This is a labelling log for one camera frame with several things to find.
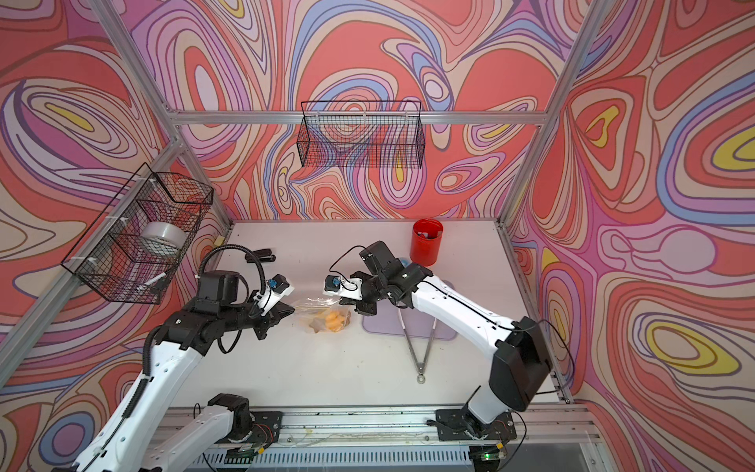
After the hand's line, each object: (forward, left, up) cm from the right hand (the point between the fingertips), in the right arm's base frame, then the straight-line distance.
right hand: (347, 304), depth 77 cm
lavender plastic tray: (+3, -11, -16) cm, 19 cm away
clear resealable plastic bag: (-3, +6, +1) cm, 7 cm away
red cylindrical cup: (+27, -25, -8) cm, 38 cm away
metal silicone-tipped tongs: (-13, -19, -18) cm, 29 cm away
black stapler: (+30, +34, -15) cm, 48 cm away
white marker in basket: (+4, +47, +9) cm, 48 cm away
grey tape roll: (+14, +45, +15) cm, 50 cm away
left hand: (-2, +14, +3) cm, 14 cm away
